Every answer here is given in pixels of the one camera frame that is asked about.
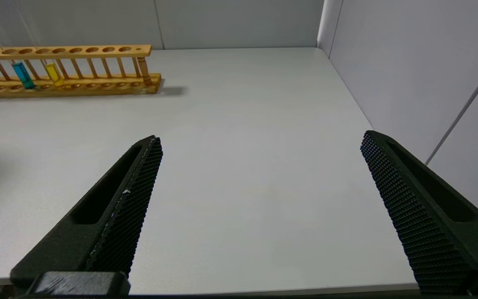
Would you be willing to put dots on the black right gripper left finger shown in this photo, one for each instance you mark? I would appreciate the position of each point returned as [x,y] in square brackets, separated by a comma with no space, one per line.
[110,224]

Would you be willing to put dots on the test tube with blue pigment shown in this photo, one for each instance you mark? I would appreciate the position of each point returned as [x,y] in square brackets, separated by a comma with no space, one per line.
[23,75]

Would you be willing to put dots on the wooden test tube rack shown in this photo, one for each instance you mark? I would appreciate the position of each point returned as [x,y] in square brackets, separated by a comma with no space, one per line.
[98,50]

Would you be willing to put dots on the test tube with yellow pigment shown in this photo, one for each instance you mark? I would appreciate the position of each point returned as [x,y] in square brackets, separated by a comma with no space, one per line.
[54,74]

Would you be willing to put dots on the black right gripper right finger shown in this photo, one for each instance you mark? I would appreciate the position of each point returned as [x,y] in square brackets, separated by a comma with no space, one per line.
[425,224]

